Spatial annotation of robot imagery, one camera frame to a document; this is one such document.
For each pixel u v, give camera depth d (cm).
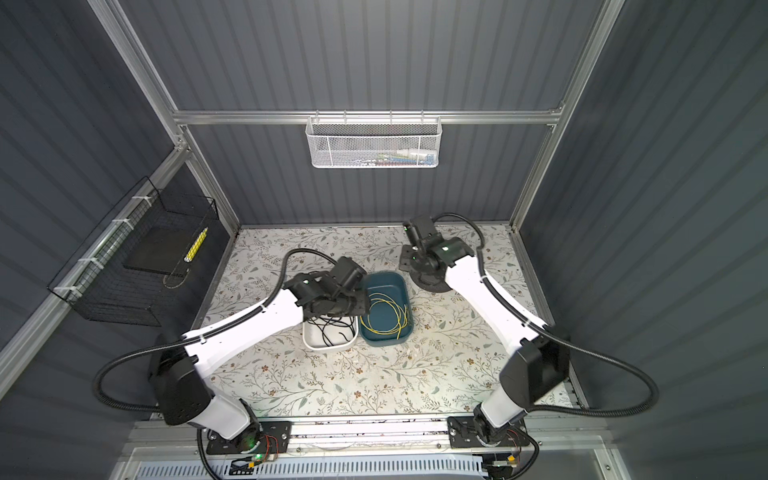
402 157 91
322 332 91
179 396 48
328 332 91
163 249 75
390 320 94
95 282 64
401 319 93
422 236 60
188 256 75
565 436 74
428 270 55
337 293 59
